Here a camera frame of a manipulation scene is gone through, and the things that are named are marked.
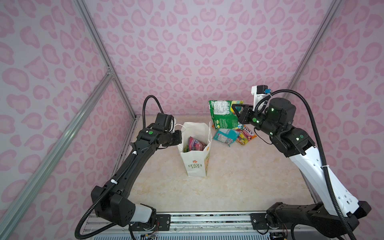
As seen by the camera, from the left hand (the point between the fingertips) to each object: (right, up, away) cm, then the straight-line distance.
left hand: (182, 136), depth 77 cm
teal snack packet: (+29, -1, +25) cm, 39 cm away
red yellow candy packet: (+42, 0, +27) cm, 50 cm away
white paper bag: (+7, -14, +1) cm, 16 cm away
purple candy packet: (+7, -6, +12) cm, 15 cm away
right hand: (+22, +14, -18) cm, 32 cm away
